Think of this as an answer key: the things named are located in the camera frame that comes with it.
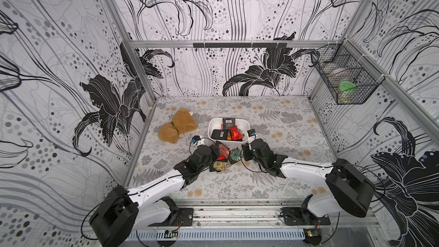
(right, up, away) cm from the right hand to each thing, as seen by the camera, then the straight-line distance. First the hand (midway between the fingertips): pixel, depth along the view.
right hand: (245, 143), depth 88 cm
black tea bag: (-13, +4, +8) cm, 16 cm away
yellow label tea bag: (-12, -11, 0) cm, 17 cm away
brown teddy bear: (-34, +12, +5) cm, 36 cm away
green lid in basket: (+47, +29, -10) cm, 56 cm away
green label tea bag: (-5, -7, +3) cm, 9 cm away
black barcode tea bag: (-9, +10, +13) cm, 18 cm away
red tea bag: (-11, -3, -5) cm, 13 cm away
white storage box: (-15, +10, +13) cm, 22 cm away
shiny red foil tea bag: (-4, +4, +6) cm, 9 cm away
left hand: (-12, -3, -5) cm, 13 cm away
